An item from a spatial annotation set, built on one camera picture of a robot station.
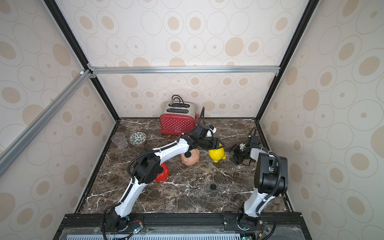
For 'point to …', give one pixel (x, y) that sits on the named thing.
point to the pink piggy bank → (192, 160)
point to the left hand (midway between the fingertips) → (226, 146)
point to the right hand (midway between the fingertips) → (233, 153)
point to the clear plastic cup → (119, 139)
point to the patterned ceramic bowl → (137, 138)
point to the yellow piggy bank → (216, 154)
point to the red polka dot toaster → (178, 117)
